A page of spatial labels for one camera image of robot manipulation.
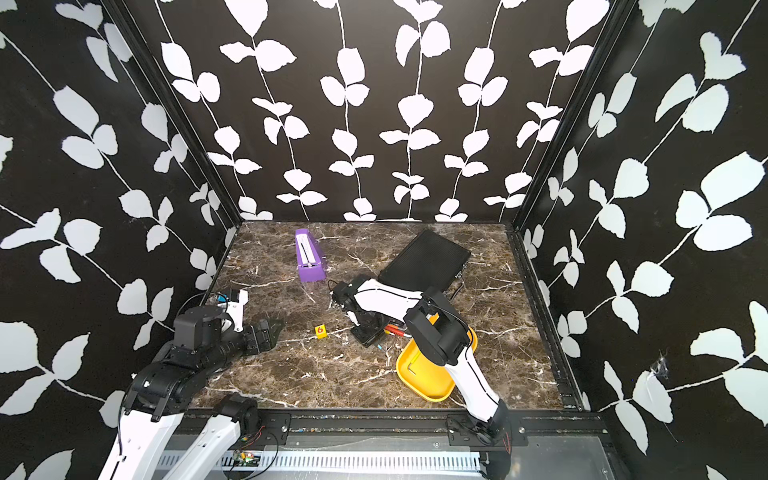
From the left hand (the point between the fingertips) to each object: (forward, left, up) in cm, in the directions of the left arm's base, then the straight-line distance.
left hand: (272, 321), depth 70 cm
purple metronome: (+28, -3, -13) cm, 31 cm away
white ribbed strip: (-27, -19, -21) cm, 40 cm away
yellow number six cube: (+5, -8, -19) cm, 21 cm away
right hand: (+3, -23, -21) cm, 31 cm away
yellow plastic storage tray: (-9, -38, -21) cm, 44 cm away
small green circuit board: (-25, +8, -21) cm, 34 cm away
